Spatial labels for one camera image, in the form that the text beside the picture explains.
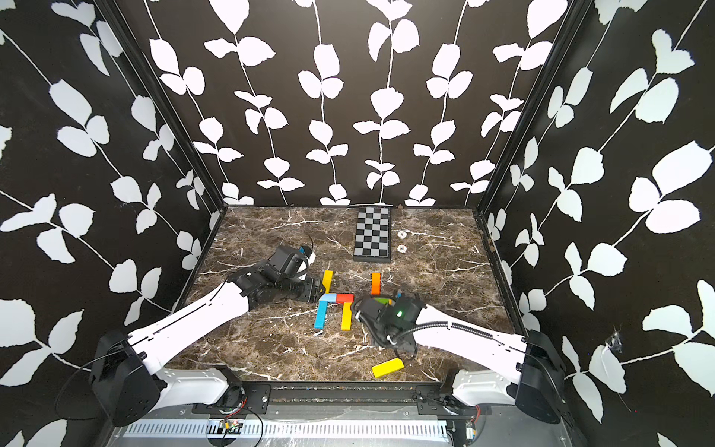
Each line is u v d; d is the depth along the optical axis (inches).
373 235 42.4
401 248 42.3
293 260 24.6
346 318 35.0
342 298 37.0
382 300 25.2
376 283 38.4
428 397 29.2
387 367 31.5
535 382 15.2
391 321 20.2
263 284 22.1
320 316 34.8
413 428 27.7
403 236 43.8
